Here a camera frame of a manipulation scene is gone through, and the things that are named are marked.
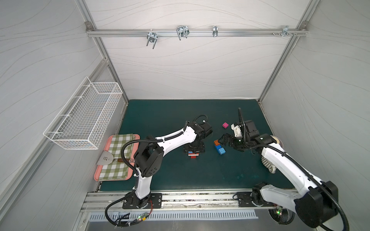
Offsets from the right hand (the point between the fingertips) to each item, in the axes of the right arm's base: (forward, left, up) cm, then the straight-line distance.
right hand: (225, 141), depth 80 cm
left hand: (-5, +16, -6) cm, 18 cm away
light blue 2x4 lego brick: (-7, +19, -1) cm, 21 cm away
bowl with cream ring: (+7, -36, -9) cm, 38 cm away
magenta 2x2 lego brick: (+20, -4, -11) cm, 23 cm away
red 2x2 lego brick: (-5, +18, -11) cm, 22 cm away
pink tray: (-19, +73, -11) cm, 76 cm away
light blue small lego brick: (-1, 0, -11) cm, 11 cm away
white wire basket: (-3, +72, +19) cm, 74 cm away
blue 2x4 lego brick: (+2, +2, -12) cm, 12 cm away
